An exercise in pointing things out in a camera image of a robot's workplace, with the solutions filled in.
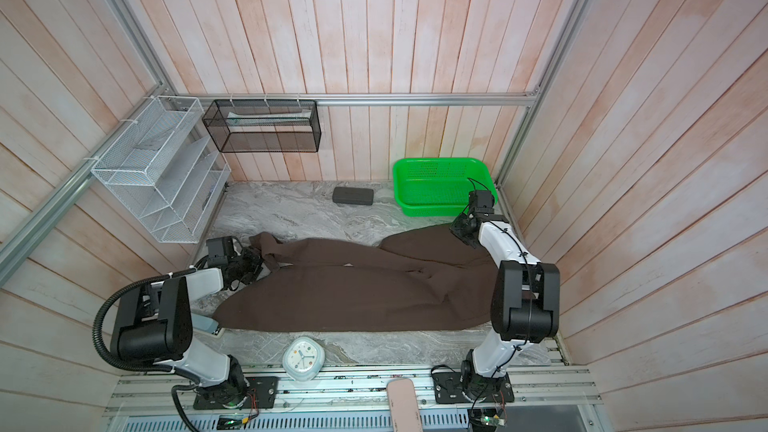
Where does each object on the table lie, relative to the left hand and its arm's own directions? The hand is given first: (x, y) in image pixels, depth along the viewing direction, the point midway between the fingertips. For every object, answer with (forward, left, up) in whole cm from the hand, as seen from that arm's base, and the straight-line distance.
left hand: (269, 259), depth 96 cm
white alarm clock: (-30, -16, +1) cm, 34 cm away
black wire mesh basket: (+41, +5, +23) cm, 47 cm away
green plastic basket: (+34, -60, 0) cm, 69 cm away
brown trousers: (-7, -48, 0) cm, 49 cm away
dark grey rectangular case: (+29, -26, -1) cm, 39 cm away
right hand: (+8, -62, +7) cm, 63 cm away
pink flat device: (-40, -42, 0) cm, 58 cm away
